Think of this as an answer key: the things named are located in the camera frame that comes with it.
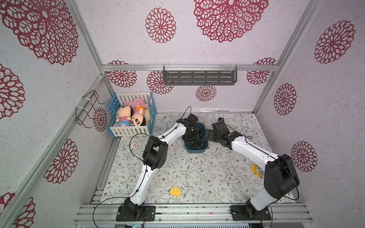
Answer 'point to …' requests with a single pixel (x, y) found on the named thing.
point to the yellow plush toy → (175, 191)
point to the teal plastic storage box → (200, 150)
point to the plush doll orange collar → (138, 118)
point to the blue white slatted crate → (116, 131)
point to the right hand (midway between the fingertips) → (215, 135)
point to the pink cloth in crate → (134, 103)
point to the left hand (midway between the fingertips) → (194, 139)
